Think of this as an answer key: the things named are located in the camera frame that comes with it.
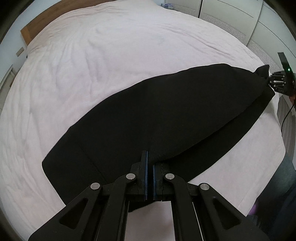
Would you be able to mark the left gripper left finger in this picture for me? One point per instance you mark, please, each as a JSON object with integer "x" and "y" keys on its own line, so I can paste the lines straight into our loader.
{"x": 99, "y": 212}

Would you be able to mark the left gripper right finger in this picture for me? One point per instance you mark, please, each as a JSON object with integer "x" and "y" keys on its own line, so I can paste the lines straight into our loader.
{"x": 199, "y": 211}

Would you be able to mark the black pants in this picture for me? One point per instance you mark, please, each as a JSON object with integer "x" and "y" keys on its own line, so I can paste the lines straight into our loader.
{"x": 186, "y": 121}

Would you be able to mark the purple object on floor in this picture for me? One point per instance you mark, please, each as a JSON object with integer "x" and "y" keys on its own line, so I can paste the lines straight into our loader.
{"x": 253, "y": 209}

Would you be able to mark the white wardrobe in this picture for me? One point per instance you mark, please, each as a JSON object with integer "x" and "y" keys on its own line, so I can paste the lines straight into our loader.
{"x": 256, "y": 24}

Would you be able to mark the items on nightstand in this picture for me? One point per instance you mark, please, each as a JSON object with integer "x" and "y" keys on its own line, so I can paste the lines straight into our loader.
{"x": 167, "y": 5}

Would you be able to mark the pink bed sheet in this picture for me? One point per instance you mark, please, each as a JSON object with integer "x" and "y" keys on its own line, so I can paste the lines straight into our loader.
{"x": 87, "y": 55}

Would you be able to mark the wooden headboard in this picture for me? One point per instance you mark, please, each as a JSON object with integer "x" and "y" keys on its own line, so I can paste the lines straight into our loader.
{"x": 35, "y": 26}

